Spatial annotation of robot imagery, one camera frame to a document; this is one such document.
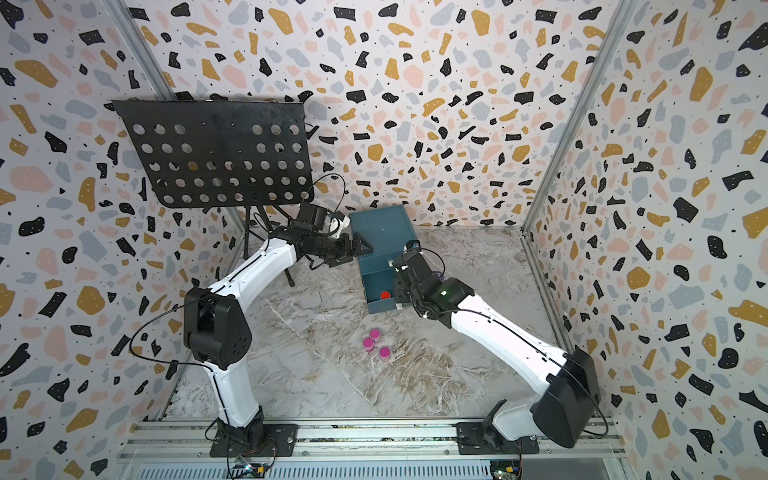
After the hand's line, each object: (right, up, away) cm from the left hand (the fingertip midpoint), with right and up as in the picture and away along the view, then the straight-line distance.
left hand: (366, 252), depth 87 cm
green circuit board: (-26, -52, -17) cm, 60 cm away
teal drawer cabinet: (+6, +6, +4) cm, 10 cm away
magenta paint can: (0, -27, +1) cm, 27 cm away
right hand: (+10, -8, -8) cm, 16 cm away
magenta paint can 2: (+6, -29, -1) cm, 30 cm away
